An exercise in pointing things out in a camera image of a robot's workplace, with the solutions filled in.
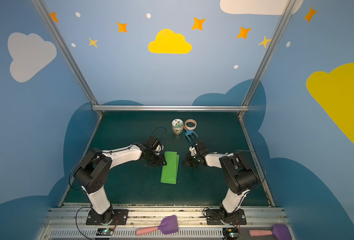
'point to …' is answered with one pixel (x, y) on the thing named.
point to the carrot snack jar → (177, 126)
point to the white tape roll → (190, 120)
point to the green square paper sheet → (170, 172)
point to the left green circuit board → (104, 231)
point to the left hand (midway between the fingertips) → (165, 164)
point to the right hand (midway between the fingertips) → (181, 161)
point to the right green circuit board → (231, 233)
